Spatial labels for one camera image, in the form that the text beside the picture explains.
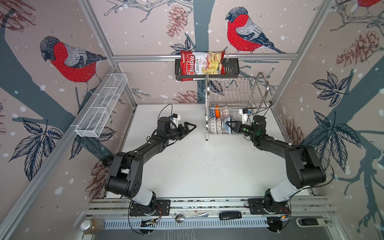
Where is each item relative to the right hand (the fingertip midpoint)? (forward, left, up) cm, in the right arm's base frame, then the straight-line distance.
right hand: (225, 125), depth 88 cm
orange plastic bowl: (+14, +4, -3) cm, 14 cm away
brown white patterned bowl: (+1, +4, -2) cm, 4 cm away
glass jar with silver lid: (-51, +59, -5) cm, 78 cm away
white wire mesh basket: (-13, +67, +17) cm, 70 cm away
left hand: (-5, +19, +3) cm, 20 cm away
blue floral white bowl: (-1, -1, -1) cm, 2 cm away
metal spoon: (-46, +24, -16) cm, 54 cm away
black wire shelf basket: (+33, -5, +18) cm, 38 cm away
